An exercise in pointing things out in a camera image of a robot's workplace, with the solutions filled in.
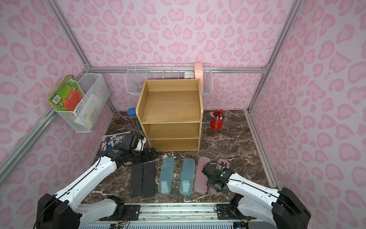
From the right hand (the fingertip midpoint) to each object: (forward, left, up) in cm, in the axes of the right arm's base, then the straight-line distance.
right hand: (213, 183), depth 83 cm
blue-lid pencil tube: (+38, +52, +21) cm, 67 cm away
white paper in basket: (+30, +70, +30) cm, 82 cm away
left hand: (+11, +34, +14) cm, 39 cm away
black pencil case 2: (+1, +38, +3) cm, 38 cm away
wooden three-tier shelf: (+27, +23, +32) cm, 48 cm away
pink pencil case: (0, +8, +2) cm, 8 cm away
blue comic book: (+25, +69, +5) cm, 74 cm away
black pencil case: (0, +44, +4) cm, 45 cm away
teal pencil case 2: (+3, +15, 0) cm, 16 cm away
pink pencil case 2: (-5, +1, +3) cm, 5 cm away
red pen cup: (+41, -5, +8) cm, 42 cm away
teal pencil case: (+4, +28, +1) cm, 28 cm away
